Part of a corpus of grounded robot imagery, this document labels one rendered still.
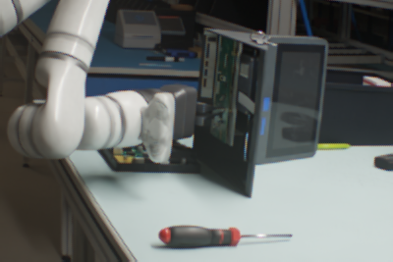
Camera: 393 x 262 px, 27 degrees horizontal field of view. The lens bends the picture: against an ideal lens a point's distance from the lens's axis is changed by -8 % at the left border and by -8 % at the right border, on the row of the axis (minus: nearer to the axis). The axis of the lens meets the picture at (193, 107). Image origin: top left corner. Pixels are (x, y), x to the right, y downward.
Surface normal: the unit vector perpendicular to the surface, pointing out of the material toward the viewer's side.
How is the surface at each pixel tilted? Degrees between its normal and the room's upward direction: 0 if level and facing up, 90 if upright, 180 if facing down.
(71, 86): 64
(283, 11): 90
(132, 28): 40
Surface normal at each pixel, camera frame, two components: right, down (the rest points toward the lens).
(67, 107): 0.73, -0.35
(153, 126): -0.69, 0.07
